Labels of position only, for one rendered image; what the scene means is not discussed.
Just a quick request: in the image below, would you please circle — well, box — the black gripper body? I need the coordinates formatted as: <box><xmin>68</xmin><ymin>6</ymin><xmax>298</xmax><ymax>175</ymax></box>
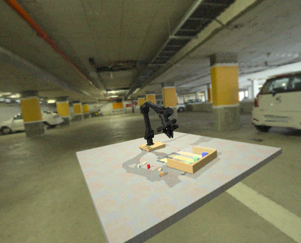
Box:
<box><xmin>157</xmin><ymin>119</ymin><xmax>179</xmax><ymax>132</ymax></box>

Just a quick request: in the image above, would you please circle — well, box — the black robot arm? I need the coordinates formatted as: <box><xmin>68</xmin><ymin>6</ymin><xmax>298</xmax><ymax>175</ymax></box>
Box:
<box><xmin>140</xmin><ymin>101</ymin><xmax>177</xmax><ymax>146</ymax></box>

